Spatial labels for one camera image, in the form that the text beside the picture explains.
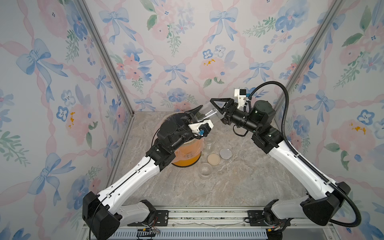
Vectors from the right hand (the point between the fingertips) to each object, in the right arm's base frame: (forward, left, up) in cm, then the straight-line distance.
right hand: (212, 104), depth 60 cm
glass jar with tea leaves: (+5, -1, -36) cm, 36 cm away
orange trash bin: (-4, +11, -42) cm, 44 cm away
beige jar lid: (-1, -4, -44) cm, 44 cm away
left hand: (-1, +3, -3) cm, 4 cm away
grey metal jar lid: (+4, -12, -46) cm, 48 cm away
